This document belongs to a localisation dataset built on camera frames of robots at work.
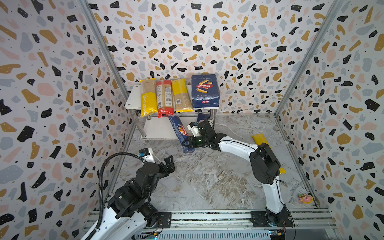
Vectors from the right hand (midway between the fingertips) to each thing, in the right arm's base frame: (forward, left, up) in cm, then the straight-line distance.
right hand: (180, 141), depth 85 cm
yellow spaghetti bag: (+14, -54, -16) cm, 58 cm away
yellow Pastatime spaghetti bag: (+9, +15, +20) cm, 26 cm away
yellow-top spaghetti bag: (+13, -2, +20) cm, 24 cm away
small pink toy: (-27, -66, -13) cm, 73 cm away
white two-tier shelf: (+19, +19, -12) cm, 30 cm away
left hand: (-15, +4, +9) cm, 18 cm away
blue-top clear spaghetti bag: (+27, -12, -9) cm, 31 cm away
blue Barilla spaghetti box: (+4, 0, +1) cm, 4 cm away
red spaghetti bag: (+10, +6, +21) cm, 24 cm away
